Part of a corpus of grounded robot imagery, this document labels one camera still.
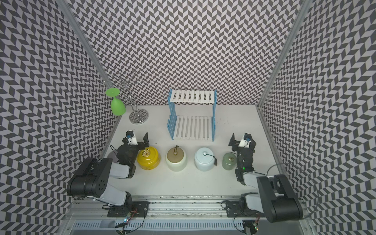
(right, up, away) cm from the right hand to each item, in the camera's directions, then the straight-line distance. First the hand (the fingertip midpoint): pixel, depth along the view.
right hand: (241, 136), depth 86 cm
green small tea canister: (-8, -13, -4) cm, 16 cm away
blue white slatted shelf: (-30, +4, +17) cm, 35 cm away
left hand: (-62, +1, +4) cm, 62 cm away
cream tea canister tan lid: (-38, -12, -6) cm, 40 cm away
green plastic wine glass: (-75, +18, +3) cm, 77 cm away
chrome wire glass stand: (-72, +12, +26) cm, 78 cm away
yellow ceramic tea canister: (-54, -11, -5) cm, 55 cm away
